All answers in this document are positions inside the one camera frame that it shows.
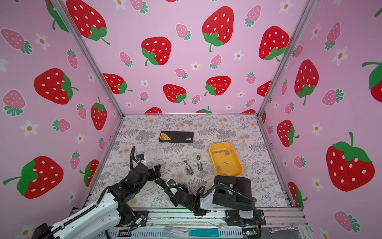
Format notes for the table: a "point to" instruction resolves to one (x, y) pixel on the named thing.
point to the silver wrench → (293, 226)
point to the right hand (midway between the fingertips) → (168, 189)
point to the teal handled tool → (212, 232)
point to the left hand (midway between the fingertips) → (154, 166)
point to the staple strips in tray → (227, 153)
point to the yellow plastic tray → (225, 159)
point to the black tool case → (176, 137)
